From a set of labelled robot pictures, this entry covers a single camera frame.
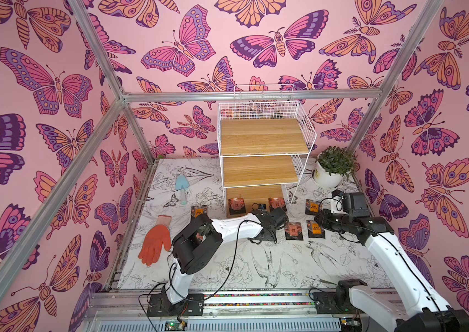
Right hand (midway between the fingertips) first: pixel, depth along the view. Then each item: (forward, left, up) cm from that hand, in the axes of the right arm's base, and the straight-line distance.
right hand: (313, 218), depth 80 cm
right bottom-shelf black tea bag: (+15, +11, -13) cm, 23 cm away
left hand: (-1, +16, -13) cm, 21 cm away
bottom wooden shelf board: (+20, +20, -13) cm, 31 cm away
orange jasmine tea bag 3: (+14, -6, -15) cm, 21 cm away
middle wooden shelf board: (+17, +25, +9) cm, 31 cm away
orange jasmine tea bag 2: (+2, -5, -15) cm, 16 cm away
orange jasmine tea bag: (+10, +49, -14) cm, 52 cm away
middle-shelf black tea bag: (+1, +5, -15) cm, 15 cm away
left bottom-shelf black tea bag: (+13, +30, -13) cm, 36 cm away
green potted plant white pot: (+26, -13, +3) cm, 29 cm away
